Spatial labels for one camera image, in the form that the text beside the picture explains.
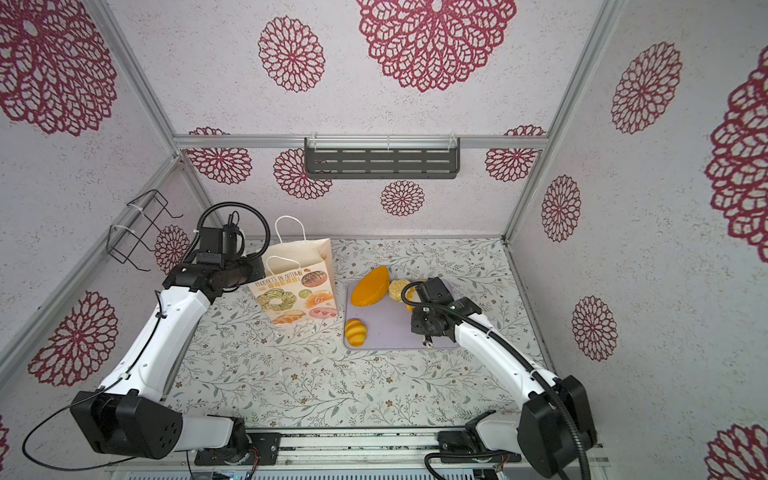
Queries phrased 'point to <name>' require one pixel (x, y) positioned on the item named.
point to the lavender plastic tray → (388, 326)
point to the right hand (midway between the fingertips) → (419, 318)
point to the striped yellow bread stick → (409, 296)
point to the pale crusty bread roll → (396, 287)
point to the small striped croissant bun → (355, 330)
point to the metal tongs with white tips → (428, 341)
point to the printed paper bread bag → (299, 282)
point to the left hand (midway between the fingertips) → (258, 271)
